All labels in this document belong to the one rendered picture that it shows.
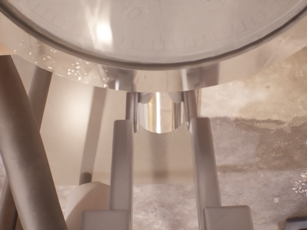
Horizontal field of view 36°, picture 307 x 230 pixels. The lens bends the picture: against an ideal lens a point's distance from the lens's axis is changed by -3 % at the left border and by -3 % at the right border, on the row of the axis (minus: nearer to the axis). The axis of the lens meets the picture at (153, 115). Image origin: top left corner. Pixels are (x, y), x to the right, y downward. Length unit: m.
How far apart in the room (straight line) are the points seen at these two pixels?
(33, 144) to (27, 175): 0.02
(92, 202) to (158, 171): 0.37
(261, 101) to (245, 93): 0.04
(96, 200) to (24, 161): 0.28
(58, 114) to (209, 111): 0.26
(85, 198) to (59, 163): 0.36
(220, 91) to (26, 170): 0.55
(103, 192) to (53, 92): 0.27
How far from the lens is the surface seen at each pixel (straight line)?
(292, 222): 1.14
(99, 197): 0.59
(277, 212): 1.11
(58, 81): 0.80
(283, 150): 0.95
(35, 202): 0.32
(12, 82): 0.33
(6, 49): 0.19
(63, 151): 0.91
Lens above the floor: 0.62
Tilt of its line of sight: 47 degrees down
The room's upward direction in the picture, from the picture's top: 179 degrees clockwise
